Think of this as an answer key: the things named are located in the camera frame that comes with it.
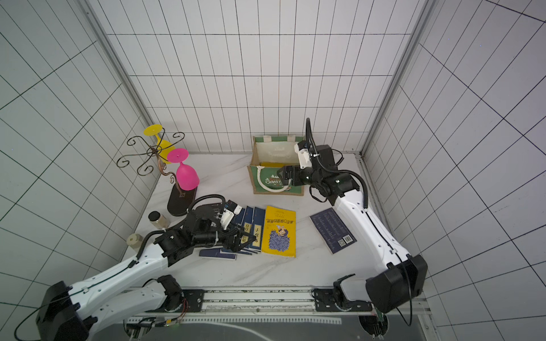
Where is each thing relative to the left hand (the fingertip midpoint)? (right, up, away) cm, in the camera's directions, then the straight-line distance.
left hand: (245, 237), depth 73 cm
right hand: (+16, +25, +3) cm, 30 cm away
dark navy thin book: (+36, -3, +16) cm, 40 cm away
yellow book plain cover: (+9, +26, +36) cm, 46 cm away
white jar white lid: (-42, -2, +4) cm, 42 cm away
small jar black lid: (-38, +3, +12) cm, 40 cm away
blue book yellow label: (-1, +1, +16) cm, 16 cm away
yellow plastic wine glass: (-32, +33, +7) cm, 47 cm away
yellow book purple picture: (+13, -2, +15) cm, 19 cm away
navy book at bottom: (-13, -9, +8) cm, 17 cm away
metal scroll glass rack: (-34, +9, +25) cm, 43 cm away
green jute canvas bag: (+8, +31, +29) cm, 43 cm away
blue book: (+4, -1, +14) cm, 15 cm away
